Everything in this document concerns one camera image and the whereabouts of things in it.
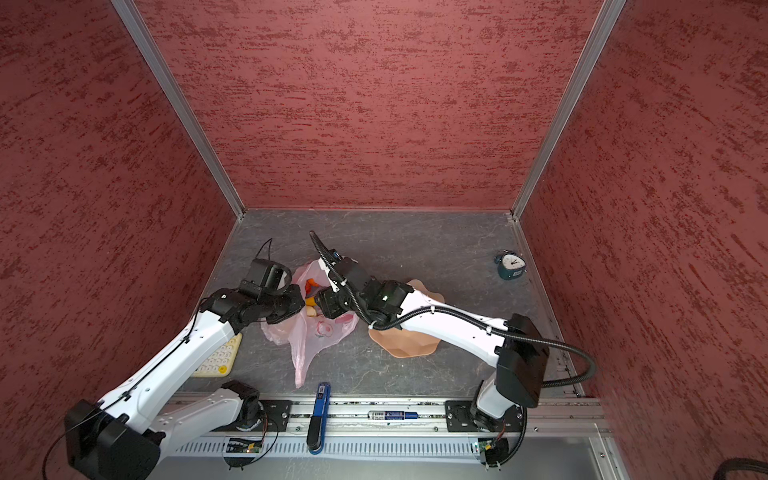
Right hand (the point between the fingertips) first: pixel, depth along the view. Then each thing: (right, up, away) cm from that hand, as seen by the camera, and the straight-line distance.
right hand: (324, 302), depth 73 cm
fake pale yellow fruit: (-7, -6, +13) cm, 16 cm away
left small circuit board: (-20, -36, -1) cm, 41 cm away
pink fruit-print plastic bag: (-4, -8, +1) cm, 9 cm away
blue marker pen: (+17, -29, +1) cm, 34 cm away
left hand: (-6, -3, +6) cm, 9 cm away
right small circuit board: (+42, -36, -2) cm, 55 cm away
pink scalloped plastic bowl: (+20, -15, +12) cm, 28 cm away
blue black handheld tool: (-1, -30, -1) cm, 30 cm away
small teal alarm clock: (+58, +7, +27) cm, 65 cm away
